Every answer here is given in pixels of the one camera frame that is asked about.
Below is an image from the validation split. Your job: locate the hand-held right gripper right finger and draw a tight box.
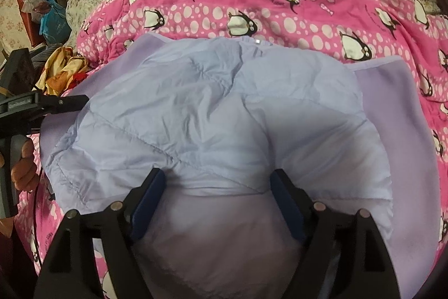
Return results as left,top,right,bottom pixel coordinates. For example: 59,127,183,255
269,169,401,299

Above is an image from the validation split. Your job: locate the grey cloth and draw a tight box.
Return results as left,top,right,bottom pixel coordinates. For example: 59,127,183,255
30,43,67,63

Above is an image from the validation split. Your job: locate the blue plastic bag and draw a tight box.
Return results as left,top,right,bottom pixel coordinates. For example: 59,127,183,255
38,0,71,44

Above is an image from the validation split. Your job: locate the person's left hand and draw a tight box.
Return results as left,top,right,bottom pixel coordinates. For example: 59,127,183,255
10,139,38,194

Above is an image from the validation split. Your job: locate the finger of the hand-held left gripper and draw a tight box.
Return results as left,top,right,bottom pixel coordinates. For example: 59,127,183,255
35,94,90,115

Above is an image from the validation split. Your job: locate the yellow printed cloth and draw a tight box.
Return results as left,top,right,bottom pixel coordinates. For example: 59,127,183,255
35,46,90,97

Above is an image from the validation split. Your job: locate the lilac padded jacket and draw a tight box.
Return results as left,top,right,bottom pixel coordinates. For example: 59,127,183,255
40,33,442,299

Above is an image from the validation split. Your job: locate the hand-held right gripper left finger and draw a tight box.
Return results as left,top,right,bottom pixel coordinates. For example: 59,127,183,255
33,168,167,299

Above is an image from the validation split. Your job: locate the red box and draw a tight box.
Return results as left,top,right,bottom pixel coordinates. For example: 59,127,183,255
16,0,44,47

